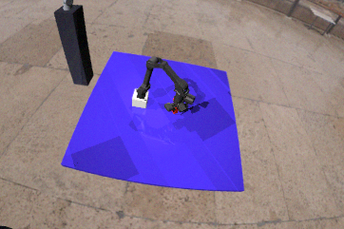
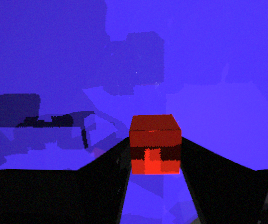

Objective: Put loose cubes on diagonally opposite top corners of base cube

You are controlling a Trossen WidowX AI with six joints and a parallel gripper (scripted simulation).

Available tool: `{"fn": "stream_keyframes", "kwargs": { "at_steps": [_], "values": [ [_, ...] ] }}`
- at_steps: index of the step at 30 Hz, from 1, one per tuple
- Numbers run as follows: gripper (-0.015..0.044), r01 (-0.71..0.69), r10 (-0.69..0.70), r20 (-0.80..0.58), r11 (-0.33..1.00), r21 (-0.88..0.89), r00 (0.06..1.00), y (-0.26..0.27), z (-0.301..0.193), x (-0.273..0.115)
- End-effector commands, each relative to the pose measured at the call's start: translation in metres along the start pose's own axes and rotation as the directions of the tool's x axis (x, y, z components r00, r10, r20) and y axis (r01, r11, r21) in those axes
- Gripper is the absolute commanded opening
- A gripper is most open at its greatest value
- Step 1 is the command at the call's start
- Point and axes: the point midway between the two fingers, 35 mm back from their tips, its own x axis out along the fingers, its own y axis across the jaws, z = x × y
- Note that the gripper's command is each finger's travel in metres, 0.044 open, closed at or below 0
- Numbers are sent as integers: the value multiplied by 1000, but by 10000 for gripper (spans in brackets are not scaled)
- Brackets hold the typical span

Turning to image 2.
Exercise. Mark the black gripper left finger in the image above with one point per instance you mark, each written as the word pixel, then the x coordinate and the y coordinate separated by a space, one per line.
pixel 92 194

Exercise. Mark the red cube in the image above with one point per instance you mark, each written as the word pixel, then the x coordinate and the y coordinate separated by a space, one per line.
pixel 155 144

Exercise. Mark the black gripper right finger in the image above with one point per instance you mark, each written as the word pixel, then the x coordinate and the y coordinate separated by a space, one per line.
pixel 223 192

